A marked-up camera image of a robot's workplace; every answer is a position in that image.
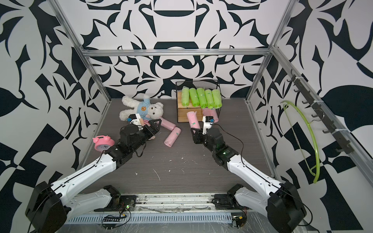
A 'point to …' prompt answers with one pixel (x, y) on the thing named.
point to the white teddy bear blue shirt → (146, 110)
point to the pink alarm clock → (102, 142)
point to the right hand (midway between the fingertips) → (194, 127)
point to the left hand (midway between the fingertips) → (157, 120)
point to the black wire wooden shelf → (181, 110)
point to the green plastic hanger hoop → (317, 167)
